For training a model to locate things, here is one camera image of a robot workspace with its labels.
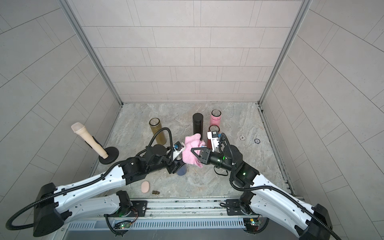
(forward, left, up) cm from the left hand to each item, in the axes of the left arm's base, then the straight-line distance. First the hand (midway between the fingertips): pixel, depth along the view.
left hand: (186, 157), depth 73 cm
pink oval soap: (-11, +21, -13) cm, 27 cm away
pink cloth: (+2, -3, +11) cm, 12 cm away
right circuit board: (-25, -32, -15) cm, 43 cm away
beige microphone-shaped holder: (+2, +41, -5) cm, 41 cm away
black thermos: (+20, -6, +4) cm, 22 cm away
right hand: (-3, -3, +9) cm, 10 cm away
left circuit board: (-26, +26, -12) cm, 39 cm away
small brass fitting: (-13, +16, -15) cm, 25 cm away
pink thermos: (+22, -16, +4) cm, 27 cm away
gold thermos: (+15, +17, +5) cm, 23 cm away
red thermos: (+13, -14, +6) cm, 20 cm away
